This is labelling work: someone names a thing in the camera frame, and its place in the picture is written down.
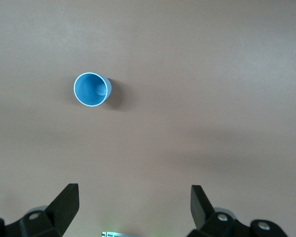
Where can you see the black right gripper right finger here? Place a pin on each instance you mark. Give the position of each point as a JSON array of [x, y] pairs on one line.
[[202, 209]]

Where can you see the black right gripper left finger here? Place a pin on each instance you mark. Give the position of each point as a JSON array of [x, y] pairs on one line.
[[56, 214]]

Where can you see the blue plastic cup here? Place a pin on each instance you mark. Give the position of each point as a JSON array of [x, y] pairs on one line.
[[88, 90]]

